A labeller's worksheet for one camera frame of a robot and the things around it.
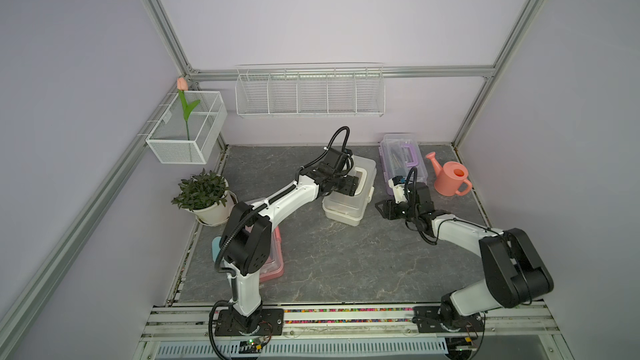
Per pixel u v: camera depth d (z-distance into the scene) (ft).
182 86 2.78
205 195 2.67
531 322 2.42
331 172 2.27
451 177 3.13
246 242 1.58
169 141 2.32
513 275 1.46
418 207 2.37
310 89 3.22
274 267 2.53
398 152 3.55
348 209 2.84
